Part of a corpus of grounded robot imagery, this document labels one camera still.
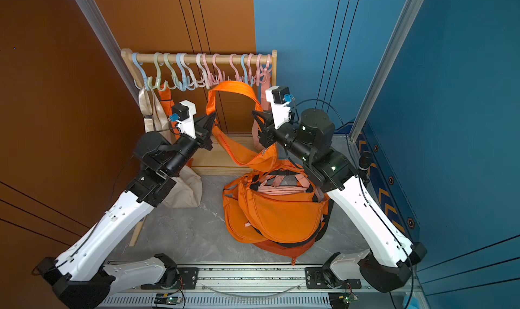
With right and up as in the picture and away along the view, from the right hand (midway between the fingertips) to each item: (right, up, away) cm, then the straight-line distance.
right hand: (257, 111), depth 54 cm
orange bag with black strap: (+10, -32, +23) cm, 41 cm away
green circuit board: (-34, -64, +18) cm, 74 cm away
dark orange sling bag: (+12, -49, +22) cm, 55 cm away
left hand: (-13, +1, +3) cm, 13 cm away
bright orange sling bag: (-8, -39, +26) cm, 48 cm away
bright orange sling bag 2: (+3, -14, +13) cm, 19 cm away
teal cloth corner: (+49, -59, +10) cm, 78 cm away
